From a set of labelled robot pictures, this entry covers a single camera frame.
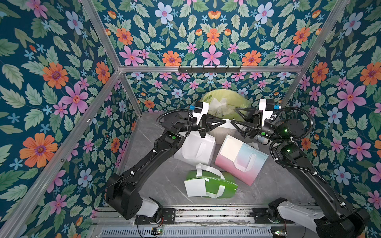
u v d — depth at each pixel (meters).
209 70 0.92
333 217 0.39
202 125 0.52
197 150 0.81
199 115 0.49
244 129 0.51
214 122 0.54
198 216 0.75
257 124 0.49
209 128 0.55
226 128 0.58
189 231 0.70
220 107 0.98
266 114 0.48
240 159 0.77
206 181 0.64
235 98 0.93
